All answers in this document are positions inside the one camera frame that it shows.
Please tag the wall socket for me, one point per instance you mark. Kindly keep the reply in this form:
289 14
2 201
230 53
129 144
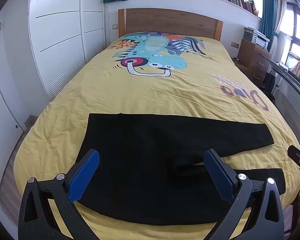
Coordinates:
235 45

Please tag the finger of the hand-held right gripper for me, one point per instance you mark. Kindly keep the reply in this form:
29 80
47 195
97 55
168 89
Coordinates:
296 155

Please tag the dark desk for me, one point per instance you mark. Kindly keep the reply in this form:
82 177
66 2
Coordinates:
290 76

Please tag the yellow printed blanket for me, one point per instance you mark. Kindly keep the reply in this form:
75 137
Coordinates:
177 92

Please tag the black pants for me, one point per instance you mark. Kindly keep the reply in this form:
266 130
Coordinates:
140 155

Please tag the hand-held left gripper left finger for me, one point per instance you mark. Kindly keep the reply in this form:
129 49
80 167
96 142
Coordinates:
83 177

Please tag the wooden dresser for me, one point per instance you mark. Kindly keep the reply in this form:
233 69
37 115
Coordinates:
253 60

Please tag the wooden headboard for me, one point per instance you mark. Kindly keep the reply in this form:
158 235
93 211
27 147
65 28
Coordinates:
170 21

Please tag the black bag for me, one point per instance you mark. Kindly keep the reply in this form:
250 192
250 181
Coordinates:
268 83

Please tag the white printer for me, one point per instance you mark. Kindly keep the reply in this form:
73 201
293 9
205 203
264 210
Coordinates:
257 38

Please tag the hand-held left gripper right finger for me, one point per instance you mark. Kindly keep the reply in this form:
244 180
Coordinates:
218 177

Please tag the white wardrobe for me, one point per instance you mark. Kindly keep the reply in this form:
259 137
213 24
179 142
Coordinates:
60 30

